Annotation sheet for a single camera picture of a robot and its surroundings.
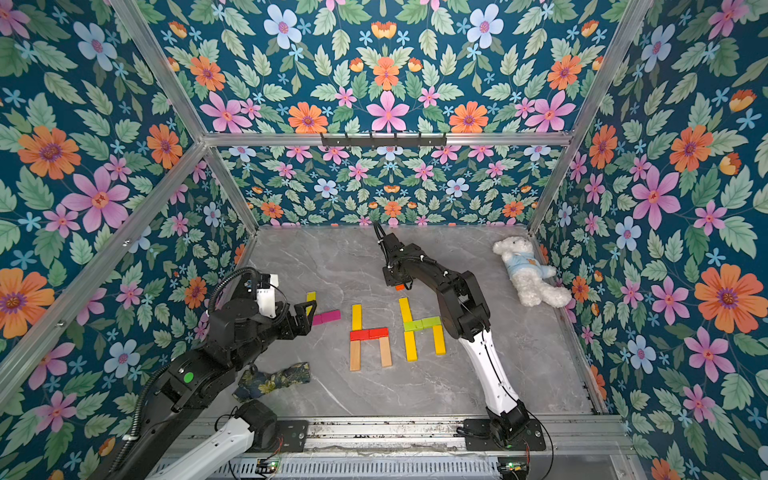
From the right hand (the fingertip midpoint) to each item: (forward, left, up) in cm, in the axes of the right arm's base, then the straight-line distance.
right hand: (404, 273), depth 106 cm
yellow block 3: (-25, -12, 0) cm, 28 cm away
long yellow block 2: (-27, -3, -1) cm, 27 cm away
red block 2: (-23, +7, 0) cm, 24 cm away
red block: (-24, +12, 0) cm, 27 cm away
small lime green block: (-19, -8, -1) cm, 20 cm away
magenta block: (-6, +1, 0) cm, 6 cm away
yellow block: (-11, +31, +1) cm, 33 cm away
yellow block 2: (-15, -1, 0) cm, 15 cm away
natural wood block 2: (-30, +4, 0) cm, 30 cm away
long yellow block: (-18, +14, 0) cm, 23 cm away
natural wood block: (-31, +13, 0) cm, 33 cm away
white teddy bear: (-5, -41, +7) cm, 42 cm away
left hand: (-29, +21, +26) cm, 44 cm away
